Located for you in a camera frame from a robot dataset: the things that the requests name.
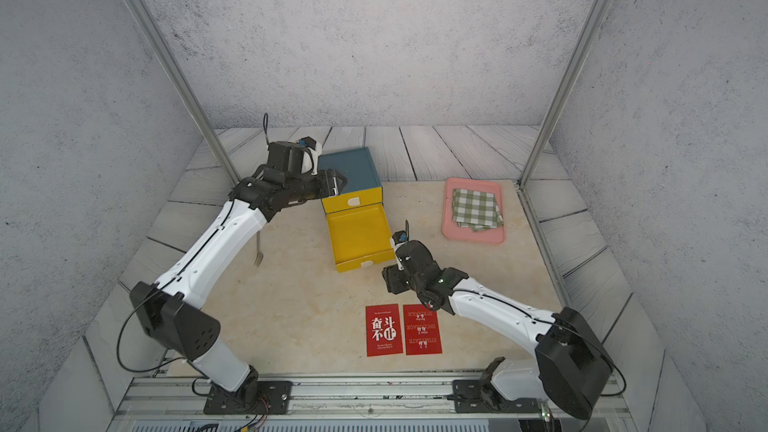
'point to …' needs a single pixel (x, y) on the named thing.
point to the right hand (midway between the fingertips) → (393, 270)
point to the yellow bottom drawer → (360, 237)
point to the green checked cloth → (477, 210)
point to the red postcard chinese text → (383, 330)
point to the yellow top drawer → (355, 199)
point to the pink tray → (453, 232)
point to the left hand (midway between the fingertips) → (344, 180)
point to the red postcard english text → (422, 330)
